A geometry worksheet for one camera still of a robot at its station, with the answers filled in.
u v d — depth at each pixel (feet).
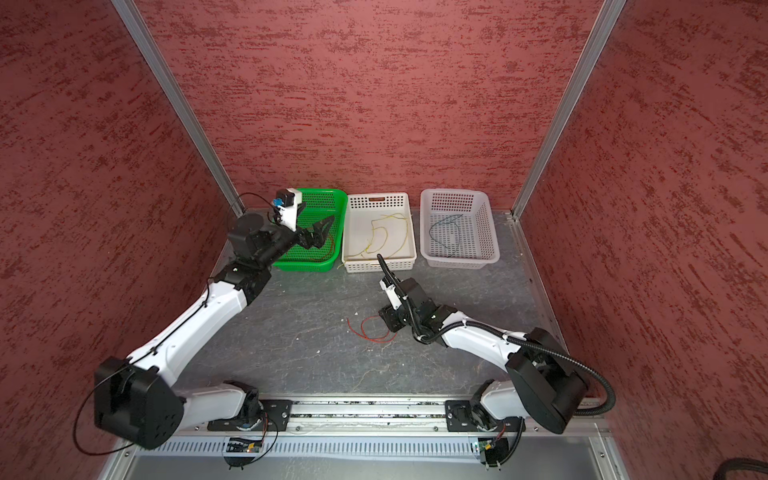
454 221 3.84
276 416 2.41
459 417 2.43
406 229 3.72
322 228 2.20
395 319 2.48
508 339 1.54
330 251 3.52
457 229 3.73
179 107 2.90
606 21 2.37
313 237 2.23
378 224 3.88
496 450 2.39
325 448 2.55
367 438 2.39
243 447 2.36
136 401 1.27
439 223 3.86
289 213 2.05
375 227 3.70
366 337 2.88
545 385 1.38
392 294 2.50
